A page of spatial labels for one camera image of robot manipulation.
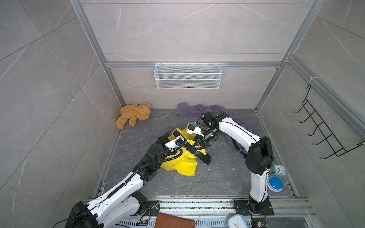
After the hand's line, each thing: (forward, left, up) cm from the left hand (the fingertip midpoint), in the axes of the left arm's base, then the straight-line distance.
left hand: (172, 132), depth 75 cm
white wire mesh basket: (+46, -10, +4) cm, 47 cm away
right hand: (-7, -11, -7) cm, 15 cm away
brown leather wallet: (-37, +5, -22) cm, 44 cm away
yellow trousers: (-9, -7, -19) cm, 23 cm away
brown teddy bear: (+31, +32, -16) cm, 47 cm away
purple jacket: (+37, -9, -21) cm, 43 cm away
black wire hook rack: (-10, -72, +8) cm, 73 cm away
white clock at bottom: (-38, -31, -22) cm, 54 cm away
